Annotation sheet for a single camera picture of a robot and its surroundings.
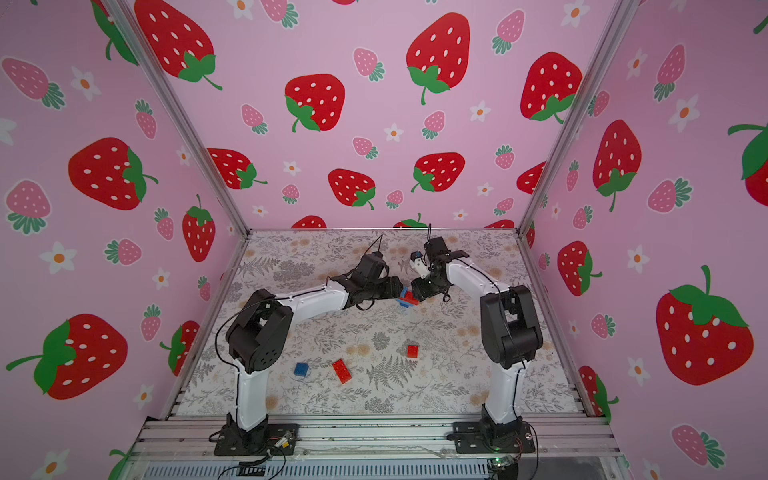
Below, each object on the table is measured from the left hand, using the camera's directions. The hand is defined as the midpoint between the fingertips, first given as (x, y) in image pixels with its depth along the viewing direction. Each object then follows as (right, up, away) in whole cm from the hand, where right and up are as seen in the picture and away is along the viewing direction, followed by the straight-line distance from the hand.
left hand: (398, 289), depth 96 cm
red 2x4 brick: (+4, -3, -2) cm, 5 cm away
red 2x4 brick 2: (-16, -22, -12) cm, 30 cm away
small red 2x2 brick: (+4, -18, -9) cm, 20 cm away
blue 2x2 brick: (-28, -22, -11) cm, 38 cm away
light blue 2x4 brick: (+2, -5, 0) cm, 5 cm away
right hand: (+10, 0, 0) cm, 11 cm away
